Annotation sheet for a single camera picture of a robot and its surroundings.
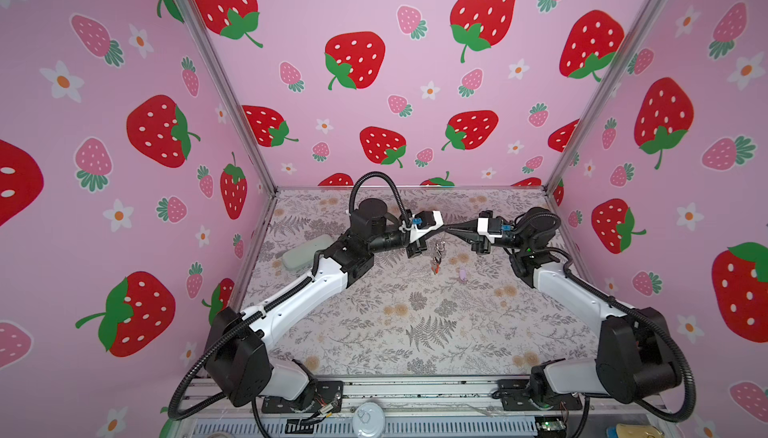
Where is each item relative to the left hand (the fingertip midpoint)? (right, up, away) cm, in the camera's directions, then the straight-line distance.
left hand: (444, 223), depth 67 cm
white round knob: (-17, -45, -1) cm, 48 cm away
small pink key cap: (+11, -18, +30) cm, 37 cm away
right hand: (+1, -1, +3) cm, 3 cm away
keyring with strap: (-1, -6, +4) cm, 7 cm away
